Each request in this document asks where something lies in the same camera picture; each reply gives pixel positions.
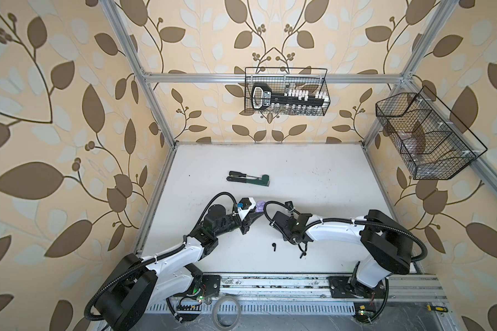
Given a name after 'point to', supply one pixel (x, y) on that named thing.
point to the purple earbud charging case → (259, 206)
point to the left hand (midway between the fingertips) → (257, 207)
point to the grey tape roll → (215, 308)
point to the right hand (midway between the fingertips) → (291, 229)
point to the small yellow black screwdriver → (437, 308)
